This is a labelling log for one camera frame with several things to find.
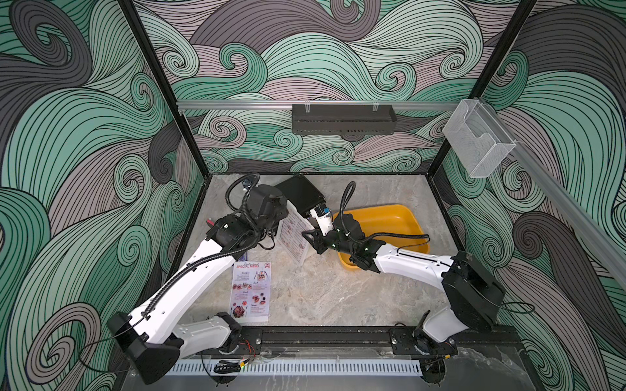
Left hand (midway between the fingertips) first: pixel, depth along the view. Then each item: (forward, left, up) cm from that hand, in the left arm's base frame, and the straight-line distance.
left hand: (279, 198), depth 71 cm
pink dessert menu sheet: (-15, +12, -32) cm, 37 cm away
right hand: (-3, -7, -15) cm, 17 cm away
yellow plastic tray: (+9, -45, -28) cm, 54 cm away
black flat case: (+30, -5, -34) cm, 46 cm away
